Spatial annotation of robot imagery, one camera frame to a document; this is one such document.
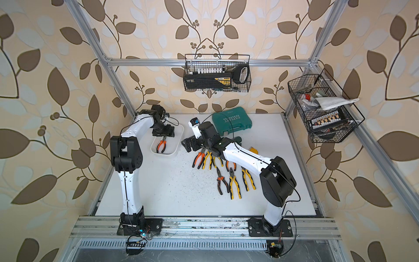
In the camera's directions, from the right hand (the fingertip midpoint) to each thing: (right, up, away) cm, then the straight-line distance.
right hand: (194, 140), depth 83 cm
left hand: (-17, +5, +12) cm, 21 cm away
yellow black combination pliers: (+20, -22, +6) cm, 30 cm away
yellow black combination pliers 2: (+28, -18, +8) cm, 34 cm away
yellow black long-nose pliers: (+10, -13, +13) cm, 21 cm away
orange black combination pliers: (+3, -10, +16) cm, 19 cm away
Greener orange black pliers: (+18, -15, +12) cm, 26 cm away
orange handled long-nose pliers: (+14, -21, +6) cm, 27 cm away
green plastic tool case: (+19, +11, +29) cm, 36 cm away
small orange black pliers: (-22, -2, +22) cm, 31 cm away
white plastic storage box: (-20, -5, +22) cm, 30 cm away
